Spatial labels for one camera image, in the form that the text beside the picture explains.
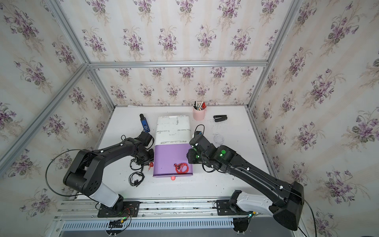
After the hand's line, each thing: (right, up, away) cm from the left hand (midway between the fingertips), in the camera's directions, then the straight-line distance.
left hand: (155, 162), depth 89 cm
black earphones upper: (-13, +2, -1) cm, 14 cm away
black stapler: (+46, +28, +22) cm, 58 cm away
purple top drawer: (+9, +7, -13) cm, 17 cm away
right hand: (+21, +8, -17) cm, 29 cm away
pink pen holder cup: (+28, +30, +19) cm, 45 cm away
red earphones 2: (+17, +1, -15) cm, 23 cm away
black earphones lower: (-12, -8, -7) cm, 17 cm away
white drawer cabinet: (+12, +21, -11) cm, 26 cm away
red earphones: (-3, -1, -1) cm, 3 cm away
